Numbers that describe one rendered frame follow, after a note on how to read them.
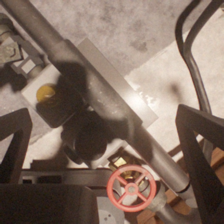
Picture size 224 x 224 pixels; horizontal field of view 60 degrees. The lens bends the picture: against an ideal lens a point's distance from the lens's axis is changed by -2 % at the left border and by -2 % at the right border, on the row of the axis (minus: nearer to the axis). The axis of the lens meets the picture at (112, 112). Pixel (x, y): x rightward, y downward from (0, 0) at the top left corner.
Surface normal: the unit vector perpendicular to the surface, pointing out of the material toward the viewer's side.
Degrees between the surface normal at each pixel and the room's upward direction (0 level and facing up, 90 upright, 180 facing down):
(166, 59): 0
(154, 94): 0
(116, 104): 25
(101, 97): 0
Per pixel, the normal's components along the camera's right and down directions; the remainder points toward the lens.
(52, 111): 0.00, 0.09
